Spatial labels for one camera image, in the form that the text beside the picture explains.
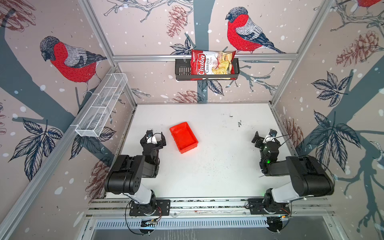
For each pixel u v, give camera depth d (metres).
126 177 0.44
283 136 1.04
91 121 0.71
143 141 0.81
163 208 0.73
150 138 0.76
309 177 0.45
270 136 0.77
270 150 0.69
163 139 0.85
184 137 0.99
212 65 0.88
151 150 0.68
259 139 0.83
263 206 0.72
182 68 0.95
